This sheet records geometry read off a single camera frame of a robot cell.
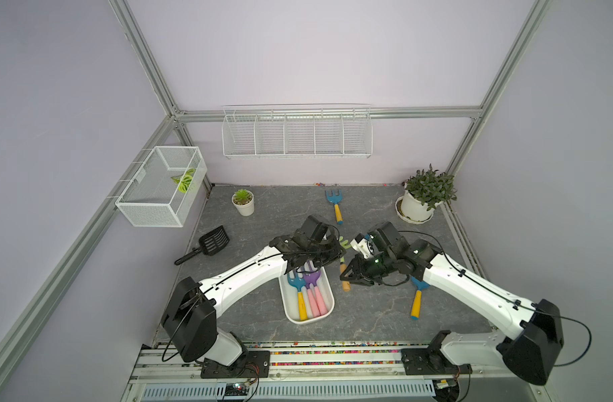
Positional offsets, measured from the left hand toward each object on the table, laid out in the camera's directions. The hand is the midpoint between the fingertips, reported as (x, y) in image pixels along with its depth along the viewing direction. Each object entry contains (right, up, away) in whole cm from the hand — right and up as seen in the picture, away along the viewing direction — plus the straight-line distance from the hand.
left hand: (347, 254), depth 77 cm
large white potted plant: (+31, +21, +17) cm, 41 cm away
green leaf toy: (-53, +24, +4) cm, 58 cm away
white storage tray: (-19, -17, +10) cm, 27 cm away
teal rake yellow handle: (-16, -13, +12) cm, 24 cm away
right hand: (-2, -6, -4) cm, 8 cm away
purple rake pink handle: (-12, -12, +13) cm, 21 cm away
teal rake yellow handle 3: (+24, -20, +6) cm, 31 cm away
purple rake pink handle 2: (-10, -10, +13) cm, 19 cm away
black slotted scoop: (-54, -1, +25) cm, 59 cm away
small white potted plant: (-41, +17, +29) cm, 53 cm away
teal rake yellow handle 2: (-1, +19, +39) cm, 43 cm away
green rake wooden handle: (-1, -7, -6) cm, 10 cm away
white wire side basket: (-61, +19, +5) cm, 64 cm away
